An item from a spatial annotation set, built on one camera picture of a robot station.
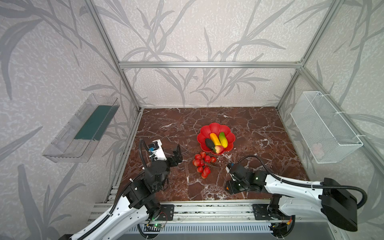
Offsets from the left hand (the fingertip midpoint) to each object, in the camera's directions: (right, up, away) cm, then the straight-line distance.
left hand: (176, 142), depth 71 cm
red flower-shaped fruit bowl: (+22, +5, +34) cm, 41 cm away
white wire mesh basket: (+66, +3, -8) cm, 67 cm away
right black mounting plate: (+42, -35, +2) cm, 55 cm away
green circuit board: (-11, -42, +1) cm, 43 cm away
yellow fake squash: (+22, -2, +27) cm, 34 cm away
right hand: (+26, -24, +10) cm, 37 cm away
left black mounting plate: (-5, -35, +3) cm, 36 cm away
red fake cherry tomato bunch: (+13, -13, +15) cm, 24 cm away
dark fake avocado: (+18, -4, +25) cm, 31 cm away
